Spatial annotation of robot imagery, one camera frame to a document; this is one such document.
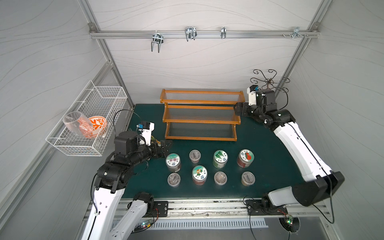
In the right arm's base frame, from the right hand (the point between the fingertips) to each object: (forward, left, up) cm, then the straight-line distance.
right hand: (242, 105), depth 75 cm
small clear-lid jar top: (-16, +24, -27) cm, 39 cm away
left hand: (-22, +36, -2) cm, 43 cm away
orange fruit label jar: (-28, +21, -24) cm, 42 cm away
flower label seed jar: (-22, +36, -24) cm, 48 cm away
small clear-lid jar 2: (-28, +10, -27) cm, 40 cm away
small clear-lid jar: (-31, +34, -27) cm, 53 cm away
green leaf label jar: (-19, +10, -24) cm, 32 cm away
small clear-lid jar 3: (-28, -5, -27) cm, 39 cm away
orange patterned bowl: (-17, +66, +2) cm, 68 cm away
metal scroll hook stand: (+23, -21, -2) cm, 32 cm away
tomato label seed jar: (-17, -5, -25) cm, 31 cm away
